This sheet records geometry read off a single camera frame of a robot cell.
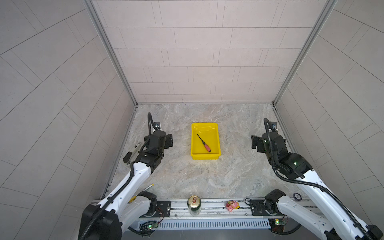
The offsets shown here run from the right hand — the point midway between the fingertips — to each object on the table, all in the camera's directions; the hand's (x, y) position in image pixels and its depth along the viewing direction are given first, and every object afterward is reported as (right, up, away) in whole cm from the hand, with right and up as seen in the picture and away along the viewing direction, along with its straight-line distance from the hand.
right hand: (261, 137), depth 74 cm
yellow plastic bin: (-24, -1, +27) cm, 36 cm away
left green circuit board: (-51, -37, -9) cm, 64 cm away
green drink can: (-33, -27, -9) cm, 44 cm away
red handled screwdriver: (-27, -8, +18) cm, 33 cm away
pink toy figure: (-15, -32, -3) cm, 35 cm away
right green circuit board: (+5, -40, -6) cm, 40 cm away
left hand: (-50, +1, +8) cm, 51 cm away
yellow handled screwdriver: (-51, -15, -28) cm, 60 cm away
